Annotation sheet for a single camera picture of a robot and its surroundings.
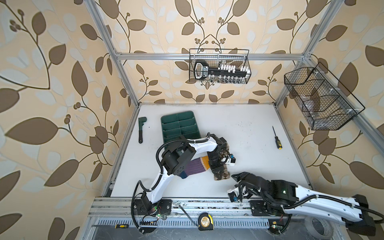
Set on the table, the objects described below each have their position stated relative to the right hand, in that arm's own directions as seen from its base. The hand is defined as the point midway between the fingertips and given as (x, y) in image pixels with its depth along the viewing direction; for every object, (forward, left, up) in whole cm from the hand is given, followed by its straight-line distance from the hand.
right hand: (235, 177), depth 76 cm
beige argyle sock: (+5, +6, -6) cm, 10 cm away
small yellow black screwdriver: (-18, +54, -8) cm, 57 cm away
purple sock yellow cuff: (+10, +20, -8) cm, 24 cm away
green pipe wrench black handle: (+46, +60, -7) cm, 76 cm away
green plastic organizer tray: (+37, +28, -1) cm, 46 cm away
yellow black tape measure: (-18, +16, -5) cm, 25 cm away
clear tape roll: (-22, -39, -6) cm, 45 cm away
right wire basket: (+25, -45, +26) cm, 58 cm away
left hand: (+3, +6, -8) cm, 10 cm away
